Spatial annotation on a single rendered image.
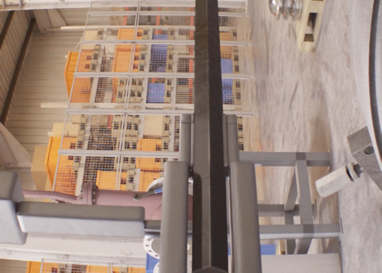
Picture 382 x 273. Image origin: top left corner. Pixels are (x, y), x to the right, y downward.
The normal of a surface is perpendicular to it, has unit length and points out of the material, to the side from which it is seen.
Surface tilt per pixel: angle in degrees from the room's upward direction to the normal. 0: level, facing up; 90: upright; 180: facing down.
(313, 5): 90
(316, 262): 90
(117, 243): 90
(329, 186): 71
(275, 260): 90
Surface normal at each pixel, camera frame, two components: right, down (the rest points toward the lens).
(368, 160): -0.01, 0.67
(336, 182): -0.33, 0.29
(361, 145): -0.64, -0.57
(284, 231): 0.01, -0.66
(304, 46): -0.01, 0.84
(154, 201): 0.00, 0.14
